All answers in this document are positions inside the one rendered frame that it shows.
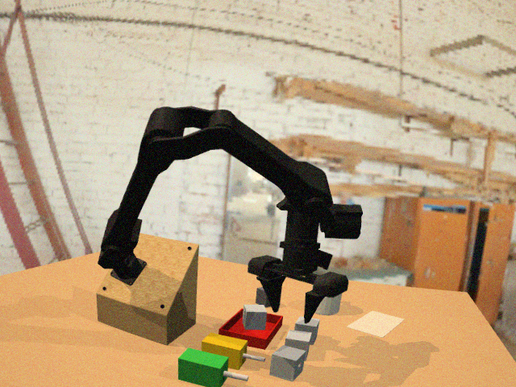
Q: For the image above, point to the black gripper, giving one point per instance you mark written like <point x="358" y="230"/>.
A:
<point x="297" y="263"/>

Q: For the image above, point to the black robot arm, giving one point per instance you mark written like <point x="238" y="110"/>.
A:
<point x="307" y="199"/>

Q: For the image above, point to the green block with grey pin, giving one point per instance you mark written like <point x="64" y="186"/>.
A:
<point x="204" y="368"/>

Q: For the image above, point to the beige open cylinder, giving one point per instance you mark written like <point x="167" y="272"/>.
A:
<point x="329" y="306"/>

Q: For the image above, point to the red tray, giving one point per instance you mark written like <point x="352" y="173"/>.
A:
<point x="256" y="338"/>

